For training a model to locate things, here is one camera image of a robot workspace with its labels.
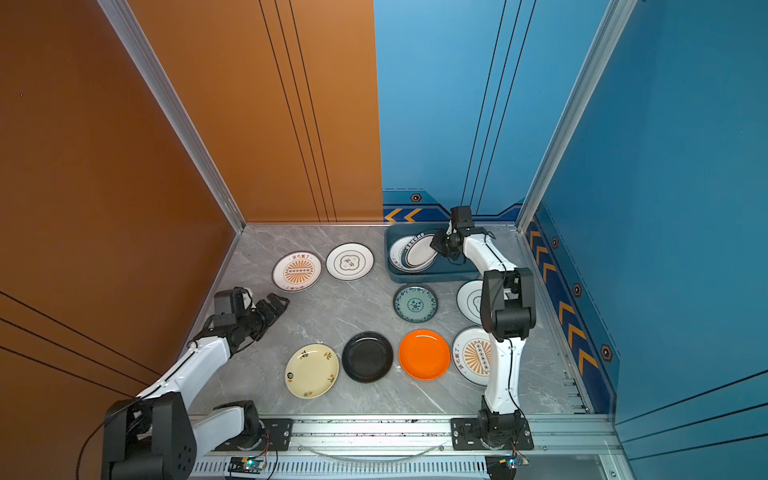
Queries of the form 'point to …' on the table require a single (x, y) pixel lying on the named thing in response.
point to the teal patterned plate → (415, 303)
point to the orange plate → (424, 354)
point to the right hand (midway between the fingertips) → (431, 244)
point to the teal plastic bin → (443, 270)
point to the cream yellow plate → (311, 371)
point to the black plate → (367, 356)
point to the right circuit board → (504, 467)
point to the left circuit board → (246, 464)
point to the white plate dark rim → (419, 254)
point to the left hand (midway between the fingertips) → (281, 305)
